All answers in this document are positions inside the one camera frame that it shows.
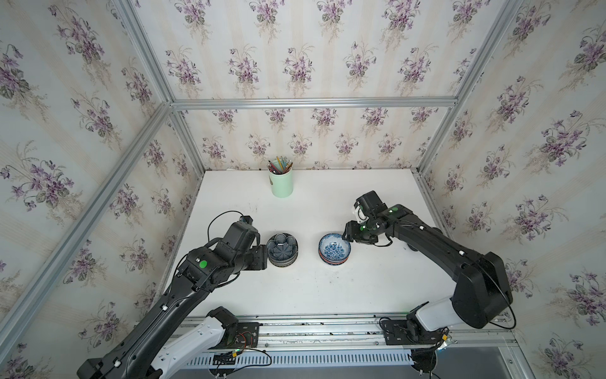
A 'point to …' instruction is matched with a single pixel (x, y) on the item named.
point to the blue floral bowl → (334, 247)
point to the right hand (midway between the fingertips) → (350, 238)
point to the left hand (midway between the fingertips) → (264, 257)
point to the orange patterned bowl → (334, 258)
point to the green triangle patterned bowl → (282, 260)
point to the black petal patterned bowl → (282, 249)
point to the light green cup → (282, 184)
